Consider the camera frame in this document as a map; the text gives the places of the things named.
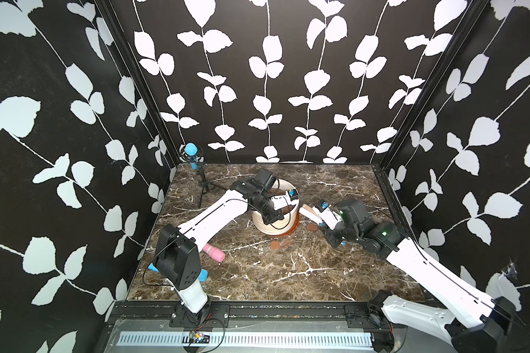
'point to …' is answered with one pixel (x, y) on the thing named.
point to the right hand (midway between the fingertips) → (320, 222)
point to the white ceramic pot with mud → (290, 212)
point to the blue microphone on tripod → (193, 154)
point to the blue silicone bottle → (202, 276)
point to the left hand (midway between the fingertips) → (281, 210)
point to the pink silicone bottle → (214, 252)
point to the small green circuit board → (196, 337)
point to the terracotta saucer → (293, 229)
